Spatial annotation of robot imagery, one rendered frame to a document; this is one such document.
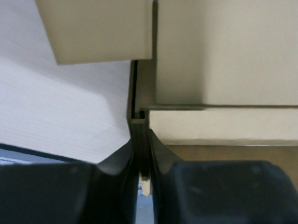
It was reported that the grey slotted aluminium rail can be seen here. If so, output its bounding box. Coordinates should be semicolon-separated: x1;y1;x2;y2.
0;143;87;164

